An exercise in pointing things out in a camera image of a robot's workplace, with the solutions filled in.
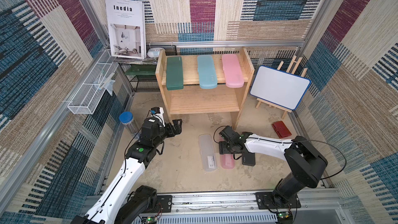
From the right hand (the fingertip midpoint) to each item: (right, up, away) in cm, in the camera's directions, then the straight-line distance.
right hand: (225, 147), depth 91 cm
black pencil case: (+12, -5, -6) cm, 14 cm away
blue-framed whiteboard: (+33, +34, -1) cm, 47 cm away
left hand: (-27, +17, -13) cm, 35 cm away
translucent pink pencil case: (+1, -6, -6) cm, 8 cm away
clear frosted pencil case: (-10, -2, -1) cm, 10 cm away
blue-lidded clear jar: (-53, +18, -8) cm, 56 cm away
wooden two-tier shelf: (-18, +27, -3) cm, 33 cm away
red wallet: (+36, +9, +6) cm, 38 cm away
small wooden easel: (+39, +47, -3) cm, 61 cm away
